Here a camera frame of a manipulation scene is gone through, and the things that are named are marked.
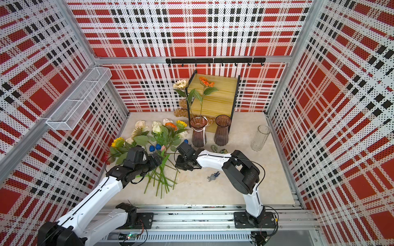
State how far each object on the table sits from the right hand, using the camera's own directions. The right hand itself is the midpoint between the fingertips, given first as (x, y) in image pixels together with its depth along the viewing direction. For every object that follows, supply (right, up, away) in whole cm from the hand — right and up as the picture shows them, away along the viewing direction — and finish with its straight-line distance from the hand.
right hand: (178, 165), depth 88 cm
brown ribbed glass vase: (+26, +16, +8) cm, 31 cm away
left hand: (-9, +3, -5) cm, 11 cm away
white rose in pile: (-18, +23, +17) cm, 34 cm away
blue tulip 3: (-19, +9, +8) cm, 22 cm away
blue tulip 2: (-15, +10, +10) cm, 21 cm away
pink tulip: (-12, +9, +9) cm, 17 cm away
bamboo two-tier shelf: (+18, +39, -7) cm, 44 cm away
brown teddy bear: (-2, +34, +23) cm, 42 cm away
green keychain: (+21, +8, +13) cm, 27 cm away
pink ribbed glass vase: (+12, +16, +6) cm, 21 cm away
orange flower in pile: (-9, +24, +18) cm, 31 cm away
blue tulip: (+3, +13, +11) cm, 17 cm away
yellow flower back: (-1, +24, +16) cm, 29 cm away
